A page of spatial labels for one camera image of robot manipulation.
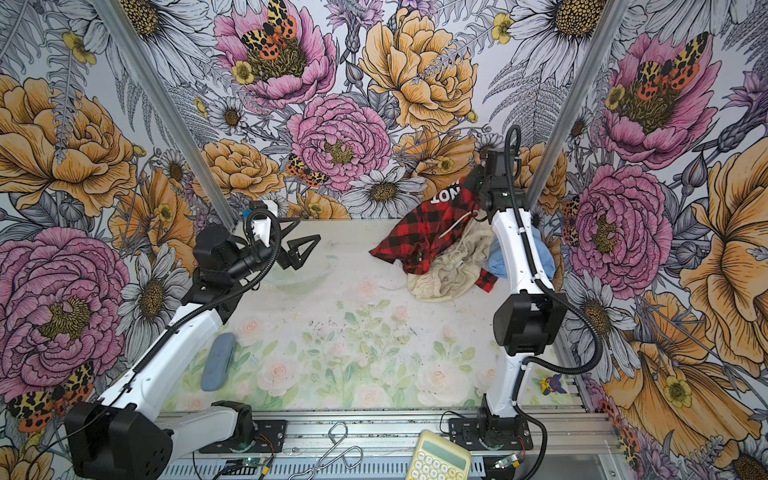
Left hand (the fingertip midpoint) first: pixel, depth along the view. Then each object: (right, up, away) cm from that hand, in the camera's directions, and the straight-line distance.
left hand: (309, 235), depth 71 cm
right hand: (+42, +15, +13) cm, 47 cm away
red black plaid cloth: (+27, 0, +32) cm, 42 cm away
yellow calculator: (+30, -51, -2) cm, 59 cm away
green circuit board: (-16, -55, +1) cm, 57 cm away
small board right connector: (+47, -53, 0) cm, 71 cm away
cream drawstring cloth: (+40, -10, +28) cm, 50 cm away
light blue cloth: (+56, -6, +35) cm, 66 cm away
